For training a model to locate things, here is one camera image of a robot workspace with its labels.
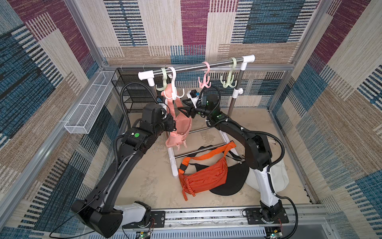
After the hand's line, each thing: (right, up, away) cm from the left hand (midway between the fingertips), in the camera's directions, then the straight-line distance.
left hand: (170, 116), depth 71 cm
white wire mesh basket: (-41, -1, -1) cm, 41 cm away
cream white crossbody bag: (+58, -33, +12) cm, 68 cm away
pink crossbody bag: (+3, -4, +25) cm, 25 cm away
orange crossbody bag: (+17, -32, +7) cm, 37 cm away
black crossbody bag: (+35, -33, +12) cm, 50 cm away
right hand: (+5, +7, +15) cm, 18 cm away
